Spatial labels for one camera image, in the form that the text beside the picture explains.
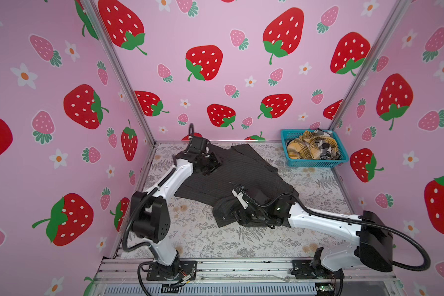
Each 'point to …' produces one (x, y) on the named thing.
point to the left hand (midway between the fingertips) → (223, 163)
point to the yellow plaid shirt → (306, 147)
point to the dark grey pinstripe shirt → (242, 165)
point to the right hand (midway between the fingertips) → (235, 209)
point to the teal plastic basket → (288, 134)
